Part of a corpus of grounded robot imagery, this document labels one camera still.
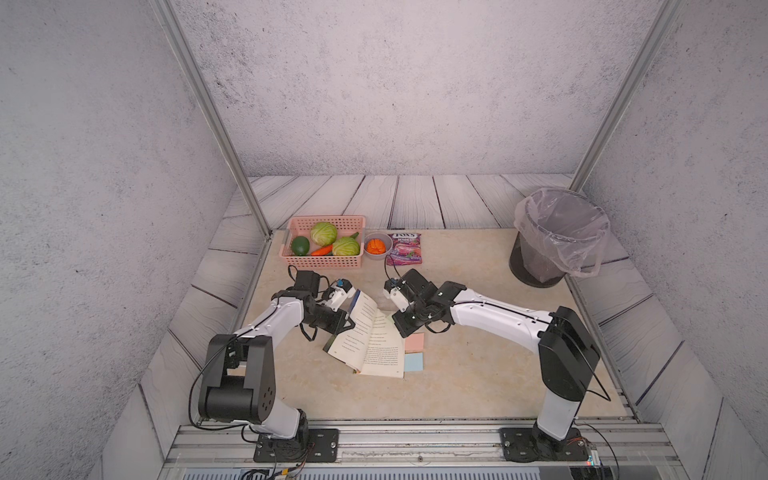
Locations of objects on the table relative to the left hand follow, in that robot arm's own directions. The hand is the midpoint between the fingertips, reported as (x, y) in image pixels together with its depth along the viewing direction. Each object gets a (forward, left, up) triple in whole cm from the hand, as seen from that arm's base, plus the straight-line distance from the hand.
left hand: (353, 324), depth 88 cm
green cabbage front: (+30, +4, +1) cm, 30 cm away
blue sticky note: (-9, -17, -6) cm, 21 cm away
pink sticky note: (-5, -18, -3) cm, 19 cm away
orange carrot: (+32, +13, -3) cm, 35 cm away
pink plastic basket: (+44, +6, -2) cm, 44 cm away
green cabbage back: (+36, +13, +1) cm, 38 cm away
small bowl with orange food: (+30, -7, +1) cm, 31 cm away
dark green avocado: (+33, +22, -2) cm, 40 cm away
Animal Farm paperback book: (-4, -6, -6) cm, 9 cm away
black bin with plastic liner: (+26, -67, +10) cm, 72 cm away
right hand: (-3, -13, +4) cm, 14 cm away
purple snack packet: (+32, -17, -3) cm, 36 cm away
